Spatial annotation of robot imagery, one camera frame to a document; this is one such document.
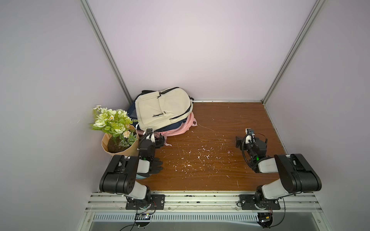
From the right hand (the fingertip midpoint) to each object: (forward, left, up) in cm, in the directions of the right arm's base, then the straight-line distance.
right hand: (248, 131), depth 90 cm
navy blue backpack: (+16, +81, 0) cm, 83 cm away
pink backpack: (+9, +38, -3) cm, 39 cm away
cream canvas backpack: (+16, +61, +3) cm, 64 cm away
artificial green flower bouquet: (-7, +76, +18) cm, 79 cm away
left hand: (-2, +61, 0) cm, 61 cm away
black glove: (-18, +60, -12) cm, 64 cm away
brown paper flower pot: (-13, +83, +3) cm, 84 cm away
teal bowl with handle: (-28, +66, -7) cm, 72 cm away
